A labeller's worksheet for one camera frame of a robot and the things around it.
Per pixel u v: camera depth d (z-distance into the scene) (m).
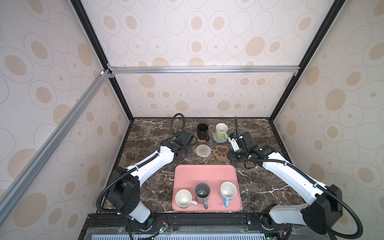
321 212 0.39
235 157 0.71
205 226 0.73
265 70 0.86
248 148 0.60
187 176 0.92
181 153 0.61
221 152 1.00
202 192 0.81
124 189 0.43
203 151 1.00
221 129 1.03
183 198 0.80
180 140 0.66
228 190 0.81
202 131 1.03
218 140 1.06
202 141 1.06
